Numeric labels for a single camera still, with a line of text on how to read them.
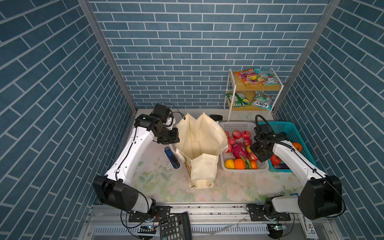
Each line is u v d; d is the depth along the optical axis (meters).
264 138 0.62
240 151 0.87
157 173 0.87
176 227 0.68
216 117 1.18
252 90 1.10
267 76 0.90
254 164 0.86
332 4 0.70
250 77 0.89
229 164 0.85
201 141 0.99
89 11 0.71
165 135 0.62
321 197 0.41
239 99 1.02
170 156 0.89
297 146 0.89
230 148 0.93
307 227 0.69
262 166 0.84
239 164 0.81
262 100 1.02
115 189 0.39
